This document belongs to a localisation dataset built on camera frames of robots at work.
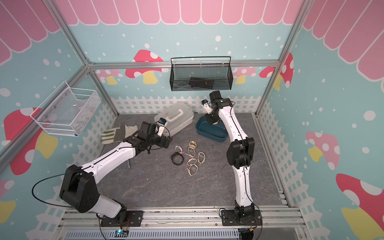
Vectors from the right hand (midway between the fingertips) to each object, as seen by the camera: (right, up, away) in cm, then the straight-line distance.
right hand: (211, 119), depth 94 cm
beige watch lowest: (-14, -31, -5) cm, 34 cm away
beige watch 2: (-7, -27, -2) cm, 28 cm away
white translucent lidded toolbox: (-22, +1, +8) cm, 23 cm away
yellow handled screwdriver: (+8, -30, -3) cm, 31 cm away
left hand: (-28, -11, -7) cm, 31 cm away
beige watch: (-12, -17, +6) cm, 21 cm away
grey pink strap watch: (-20, -19, +3) cm, 28 cm away
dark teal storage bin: (+6, -9, +19) cm, 22 cm away
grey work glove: (-72, -11, +12) cm, 74 cm away
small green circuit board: (-47, -58, -22) cm, 77 cm away
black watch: (-22, -25, +1) cm, 34 cm away
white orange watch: (-12, -25, -1) cm, 28 cm away
